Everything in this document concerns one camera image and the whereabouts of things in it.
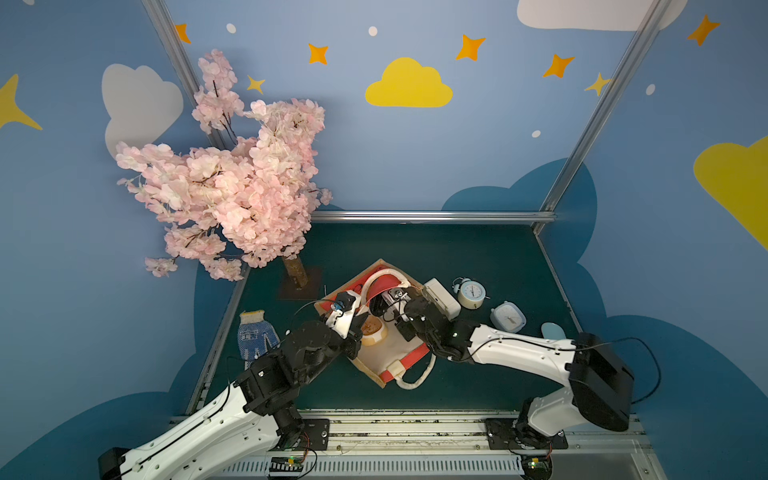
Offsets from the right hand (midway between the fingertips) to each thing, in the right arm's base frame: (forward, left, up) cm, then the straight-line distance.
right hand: (406, 303), depth 84 cm
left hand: (-10, +10, +13) cm, 19 cm away
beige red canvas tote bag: (-14, +5, -6) cm, 16 cm away
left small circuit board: (-38, +28, -16) cm, 50 cm away
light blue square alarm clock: (+3, -33, -11) cm, 35 cm away
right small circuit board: (-35, -34, -17) cm, 52 cm away
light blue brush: (+1, -47, -15) cm, 50 cm away
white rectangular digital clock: (+9, -10, -8) cm, 16 cm away
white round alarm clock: (+11, -22, -11) cm, 27 cm away
